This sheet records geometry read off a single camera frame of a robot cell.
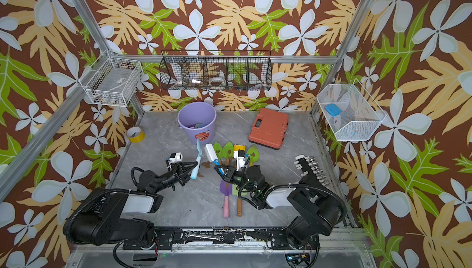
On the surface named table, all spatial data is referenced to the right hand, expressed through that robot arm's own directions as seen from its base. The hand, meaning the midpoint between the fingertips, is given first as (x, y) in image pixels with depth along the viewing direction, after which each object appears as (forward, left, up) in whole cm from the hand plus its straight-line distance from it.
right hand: (213, 169), depth 77 cm
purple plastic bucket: (+42, +15, -12) cm, 46 cm away
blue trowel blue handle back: (+38, +13, -15) cm, 43 cm away
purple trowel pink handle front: (-2, -5, -17) cm, 18 cm away
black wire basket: (+51, +1, +15) cm, 53 cm away
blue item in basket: (+26, -56, +9) cm, 63 cm away
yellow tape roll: (+32, +52, -17) cm, 64 cm away
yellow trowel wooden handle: (+21, -13, -15) cm, 29 cm away
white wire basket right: (+24, -63, +10) cm, 68 cm away
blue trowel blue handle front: (-3, +7, +2) cm, 8 cm away
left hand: (0, +6, +3) cm, 7 cm away
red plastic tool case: (+31, -29, -11) cm, 44 cm away
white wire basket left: (+38, +50, +19) cm, 65 cm away
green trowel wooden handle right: (+19, -5, -16) cm, 26 cm away
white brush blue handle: (+6, 0, 0) cm, 6 cm away
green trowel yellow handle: (+18, -19, -16) cm, 31 cm away
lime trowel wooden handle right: (-11, -11, -16) cm, 22 cm away
